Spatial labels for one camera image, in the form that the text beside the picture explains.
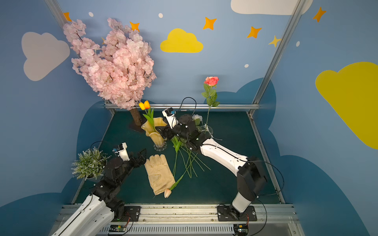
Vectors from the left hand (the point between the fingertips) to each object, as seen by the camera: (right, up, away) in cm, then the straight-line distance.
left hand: (139, 149), depth 79 cm
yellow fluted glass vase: (+7, +1, +16) cm, 18 cm away
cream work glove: (+9, -18, +8) cm, 21 cm away
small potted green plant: (-24, -7, -5) cm, 25 cm away
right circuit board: (+53, -40, -6) cm, 67 cm away
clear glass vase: (+38, +10, +12) cm, 41 cm away
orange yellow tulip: (+4, +19, +5) cm, 20 cm away
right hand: (+13, +15, -3) cm, 20 cm away
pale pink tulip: (+15, -24, +1) cm, 28 cm away
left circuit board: (-9, -38, -7) cm, 40 cm away
